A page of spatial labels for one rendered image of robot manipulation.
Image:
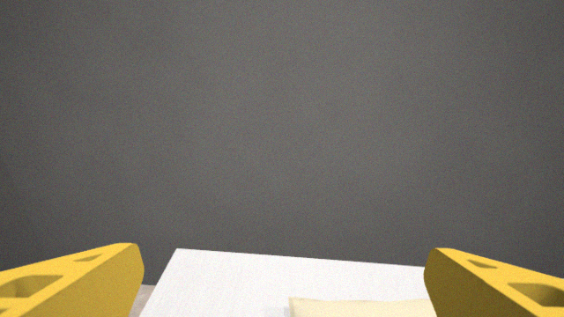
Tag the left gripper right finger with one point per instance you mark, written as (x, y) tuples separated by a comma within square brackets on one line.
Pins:
[(466, 285)]

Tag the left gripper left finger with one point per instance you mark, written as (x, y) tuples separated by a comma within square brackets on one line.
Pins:
[(102, 282)]

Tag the cream pillow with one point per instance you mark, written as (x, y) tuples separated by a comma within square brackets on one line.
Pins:
[(302, 307)]

